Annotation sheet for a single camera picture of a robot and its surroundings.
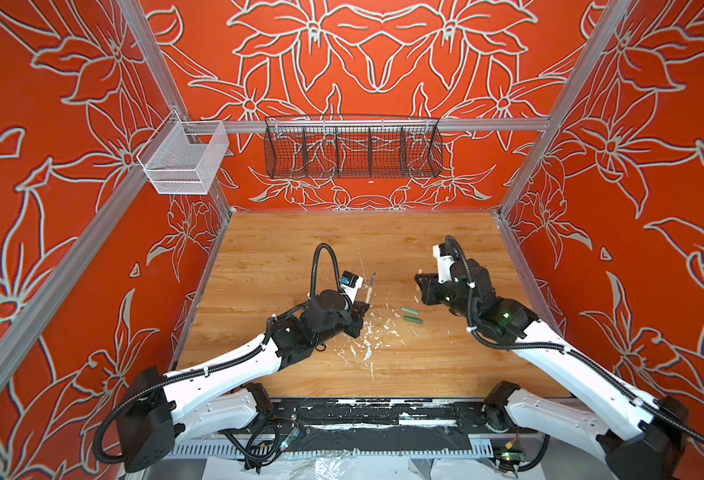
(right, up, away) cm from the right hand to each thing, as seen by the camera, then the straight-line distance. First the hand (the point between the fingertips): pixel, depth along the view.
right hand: (412, 276), depth 74 cm
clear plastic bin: (-69, +36, +18) cm, 80 cm away
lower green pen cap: (+4, -15, +16) cm, 22 cm away
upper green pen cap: (+5, -14, +17) cm, 22 cm away
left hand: (-11, -7, 0) cm, 13 cm away
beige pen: (-11, -4, 0) cm, 12 cm away
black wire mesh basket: (-15, +41, +23) cm, 49 cm away
